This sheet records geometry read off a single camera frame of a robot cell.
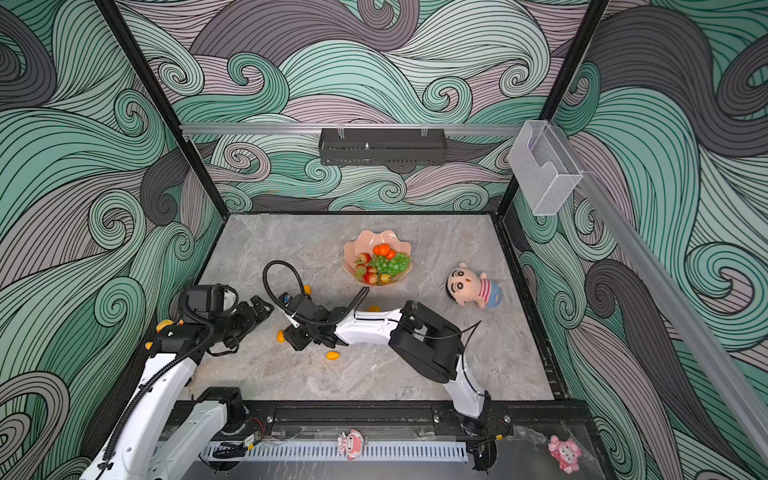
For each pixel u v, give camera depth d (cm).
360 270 98
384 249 101
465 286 90
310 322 64
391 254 102
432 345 48
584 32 74
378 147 95
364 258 102
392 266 95
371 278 95
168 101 89
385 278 95
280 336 86
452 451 70
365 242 106
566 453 66
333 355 83
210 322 56
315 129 93
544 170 78
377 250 102
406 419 74
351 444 67
